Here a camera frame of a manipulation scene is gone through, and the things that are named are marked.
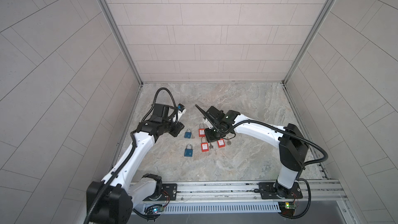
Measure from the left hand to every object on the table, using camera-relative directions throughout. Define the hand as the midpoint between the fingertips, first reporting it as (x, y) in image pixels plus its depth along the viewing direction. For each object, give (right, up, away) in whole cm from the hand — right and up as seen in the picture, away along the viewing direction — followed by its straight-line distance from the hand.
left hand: (184, 121), depth 80 cm
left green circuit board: (-11, -34, -15) cm, 39 cm away
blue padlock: (0, -9, +9) cm, 13 cm away
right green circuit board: (+48, -36, -12) cm, 61 cm away
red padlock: (+11, -14, +5) cm, 19 cm away
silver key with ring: (+24, -13, +7) cm, 28 cm away
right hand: (+11, -10, 0) cm, 15 cm away
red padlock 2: (+20, -13, +5) cm, 24 cm away
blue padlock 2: (+2, -17, +3) cm, 18 cm away
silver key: (+14, -15, +5) cm, 21 cm away
